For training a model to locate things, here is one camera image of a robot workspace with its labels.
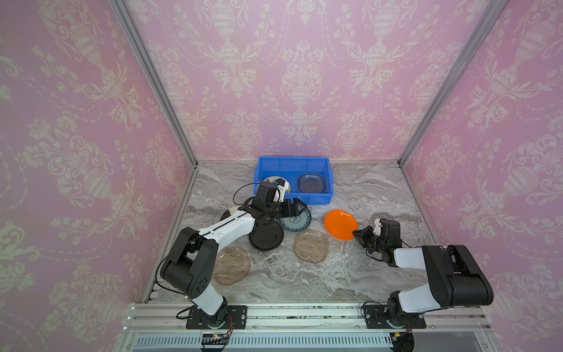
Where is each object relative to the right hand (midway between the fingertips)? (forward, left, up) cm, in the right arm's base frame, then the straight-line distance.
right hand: (353, 231), depth 94 cm
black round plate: (-1, +37, 0) cm, 37 cm away
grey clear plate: (+28, +15, -1) cm, 32 cm away
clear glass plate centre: (-14, +33, -2) cm, 36 cm away
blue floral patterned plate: (+6, +24, -1) cm, 25 cm away
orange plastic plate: (+3, +5, +1) cm, 6 cm away
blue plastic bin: (+38, +24, +1) cm, 45 cm away
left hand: (+4, +23, +13) cm, 27 cm away
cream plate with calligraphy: (+31, +34, +2) cm, 46 cm away
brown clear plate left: (-11, +51, -1) cm, 52 cm away
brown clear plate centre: (-6, +19, -1) cm, 20 cm away
